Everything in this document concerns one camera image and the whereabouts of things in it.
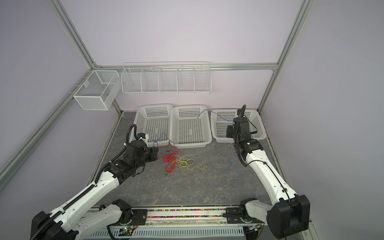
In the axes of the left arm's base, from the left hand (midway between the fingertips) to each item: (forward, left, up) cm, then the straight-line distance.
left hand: (158, 150), depth 79 cm
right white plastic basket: (+32, -40, -14) cm, 53 cm away
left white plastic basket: (+36, +9, -16) cm, 41 cm away
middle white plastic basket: (+28, -17, -17) cm, 37 cm away
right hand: (+8, -42, +8) cm, 44 cm away
